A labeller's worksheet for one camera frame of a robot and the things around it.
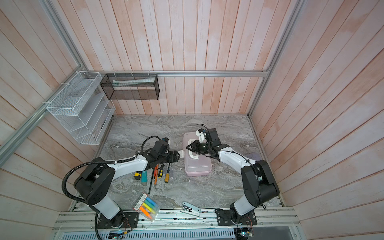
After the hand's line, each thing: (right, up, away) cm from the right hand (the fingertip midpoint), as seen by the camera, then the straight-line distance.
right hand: (187, 147), depth 87 cm
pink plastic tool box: (+5, -10, -3) cm, 11 cm away
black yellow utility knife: (-30, -17, -1) cm, 34 cm away
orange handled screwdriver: (-12, -17, +1) cm, 21 cm away
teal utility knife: (-26, -18, +1) cm, 32 cm away
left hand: (-8, -7, +4) cm, 12 cm away
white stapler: (+1, -30, -11) cm, 33 cm away
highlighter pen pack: (-21, -30, -10) cm, 38 cm away
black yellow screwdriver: (-16, -16, +1) cm, 23 cm away
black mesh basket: (-41, +41, +17) cm, 60 cm away
